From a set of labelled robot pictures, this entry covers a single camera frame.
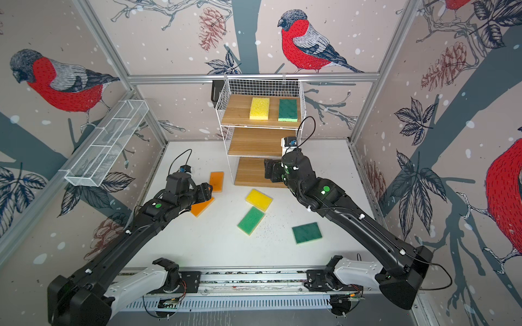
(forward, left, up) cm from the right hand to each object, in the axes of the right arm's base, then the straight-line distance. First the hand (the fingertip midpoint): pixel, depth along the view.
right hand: (269, 164), depth 69 cm
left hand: (-2, +26, -13) cm, 29 cm away
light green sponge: (-8, +9, -31) cm, 33 cm away
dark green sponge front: (-12, -15, -31) cm, 37 cm away
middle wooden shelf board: (+21, +6, -10) cm, 24 cm away
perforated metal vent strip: (-37, +12, -32) cm, 51 cm away
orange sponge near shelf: (+14, +29, -30) cm, 44 cm away
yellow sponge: (+3, +6, -31) cm, 32 cm away
